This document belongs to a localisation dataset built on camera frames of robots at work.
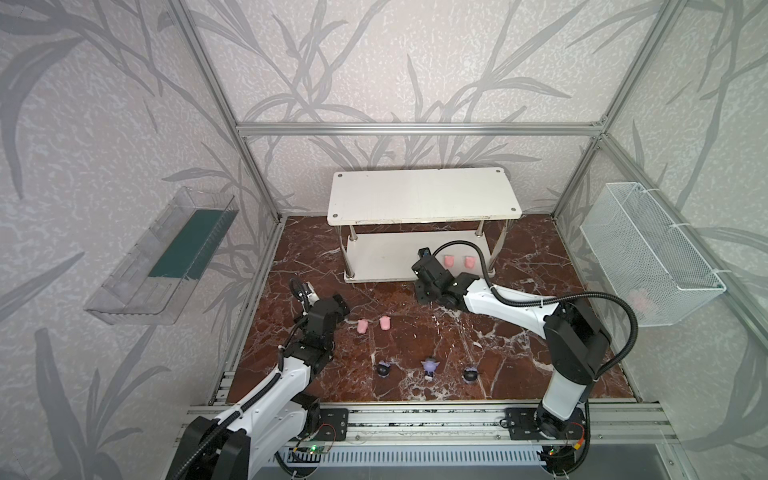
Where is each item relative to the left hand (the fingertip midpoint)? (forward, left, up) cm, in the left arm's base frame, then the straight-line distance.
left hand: (331, 290), depth 87 cm
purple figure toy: (-19, -29, -7) cm, 35 cm away
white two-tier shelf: (+8, -16, +23) cm, 29 cm away
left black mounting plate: (-33, -4, -9) cm, 34 cm away
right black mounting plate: (-33, -51, -9) cm, 61 cm away
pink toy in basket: (-8, -81, +11) cm, 82 cm away
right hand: (+5, -27, -1) cm, 27 cm away
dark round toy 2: (-21, -39, -6) cm, 45 cm away
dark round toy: (-20, -16, -6) cm, 27 cm away
